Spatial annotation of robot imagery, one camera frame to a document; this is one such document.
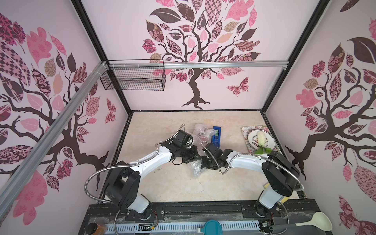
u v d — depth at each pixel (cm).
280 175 46
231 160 59
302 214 73
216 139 97
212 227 63
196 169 79
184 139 67
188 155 73
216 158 67
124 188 42
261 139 98
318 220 70
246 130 107
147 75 95
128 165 46
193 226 64
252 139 101
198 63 94
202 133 97
